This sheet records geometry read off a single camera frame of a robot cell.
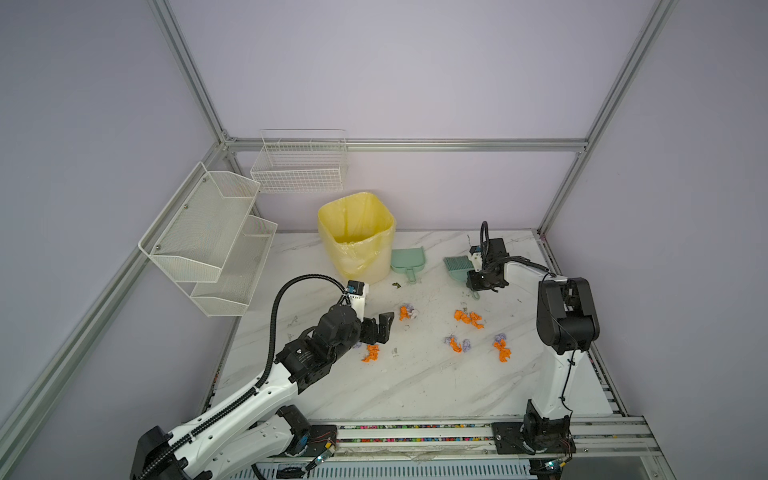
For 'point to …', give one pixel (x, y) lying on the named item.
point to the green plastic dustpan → (410, 261)
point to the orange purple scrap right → (500, 343)
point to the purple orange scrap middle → (456, 345)
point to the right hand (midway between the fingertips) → (470, 280)
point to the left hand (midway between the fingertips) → (376, 313)
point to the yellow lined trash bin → (358, 229)
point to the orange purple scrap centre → (407, 311)
